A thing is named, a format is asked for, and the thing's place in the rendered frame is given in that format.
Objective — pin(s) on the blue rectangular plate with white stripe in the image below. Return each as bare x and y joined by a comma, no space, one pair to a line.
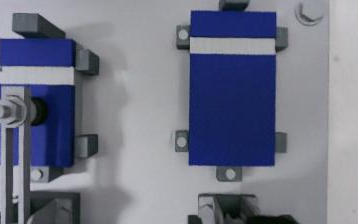
232,89

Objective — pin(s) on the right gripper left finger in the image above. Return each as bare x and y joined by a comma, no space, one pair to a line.
191,219

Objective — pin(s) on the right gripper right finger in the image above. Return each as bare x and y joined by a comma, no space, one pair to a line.
290,218

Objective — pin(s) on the blue block with white band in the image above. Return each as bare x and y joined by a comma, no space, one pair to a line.
47,66

